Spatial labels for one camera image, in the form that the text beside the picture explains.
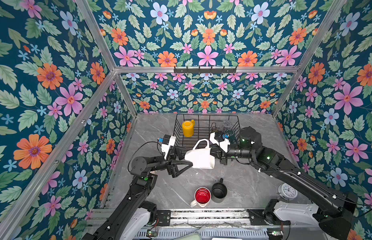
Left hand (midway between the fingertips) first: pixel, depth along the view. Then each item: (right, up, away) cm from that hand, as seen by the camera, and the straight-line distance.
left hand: (191, 161), depth 56 cm
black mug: (+15, -22, +26) cm, 37 cm away
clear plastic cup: (+22, +15, +45) cm, 52 cm away
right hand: (+5, +5, +5) cm, 9 cm away
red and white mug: (+5, -25, +24) cm, 35 cm away
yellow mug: (-4, +13, +42) cm, 44 cm away
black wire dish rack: (+1, +11, +51) cm, 52 cm away
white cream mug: (+4, +1, +3) cm, 5 cm away
